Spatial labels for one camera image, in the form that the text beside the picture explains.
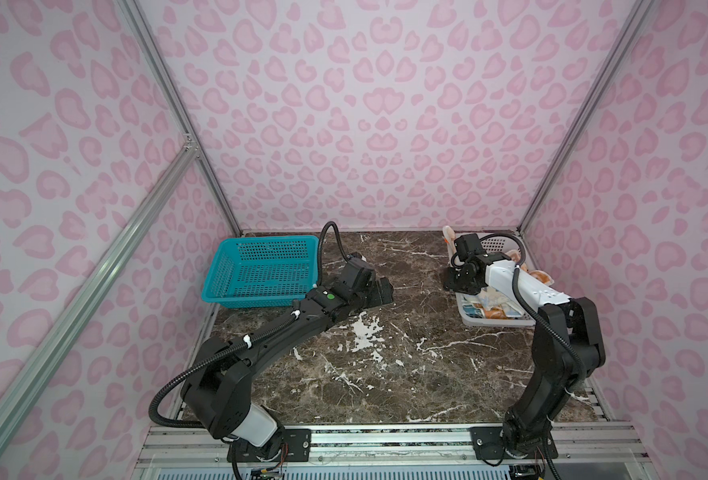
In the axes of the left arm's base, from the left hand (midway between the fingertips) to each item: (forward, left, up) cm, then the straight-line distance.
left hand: (385, 286), depth 82 cm
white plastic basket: (-3, -23, +15) cm, 28 cm away
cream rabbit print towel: (+1, -31, -12) cm, 33 cm away
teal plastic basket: (+19, +43, -17) cm, 50 cm away
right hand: (+7, -22, -9) cm, 25 cm away
